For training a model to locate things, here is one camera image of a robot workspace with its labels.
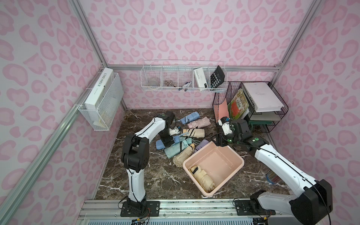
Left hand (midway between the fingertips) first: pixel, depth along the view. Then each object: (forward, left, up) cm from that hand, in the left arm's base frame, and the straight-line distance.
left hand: (165, 137), depth 95 cm
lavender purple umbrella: (-3, -26, -3) cm, 27 cm away
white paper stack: (+22, -67, +16) cm, 72 cm away
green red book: (+22, -53, +8) cm, 58 cm away
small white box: (+28, -24, +28) cm, 46 cm away
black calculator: (+29, -35, +27) cm, 52 cm away
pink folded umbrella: (+13, -24, -1) cm, 28 cm away
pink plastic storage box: (-17, -30, -9) cm, 36 cm away
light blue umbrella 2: (-5, +3, -2) cm, 6 cm away
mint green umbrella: (-4, -12, -1) cm, 13 cm away
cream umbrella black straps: (+3, -20, +1) cm, 20 cm away
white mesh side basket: (+9, +32, +19) cm, 39 cm away
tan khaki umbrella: (-16, -10, 0) cm, 19 cm away
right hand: (-8, -30, +13) cm, 34 cm away
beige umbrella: (-26, -24, -1) cm, 36 cm away
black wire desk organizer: (+11, -70, +2) cm, 71 cm away
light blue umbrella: (+21, -18, -3) cm, 28 cm away
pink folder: (+28, -45, -3) cm, 53 cm away
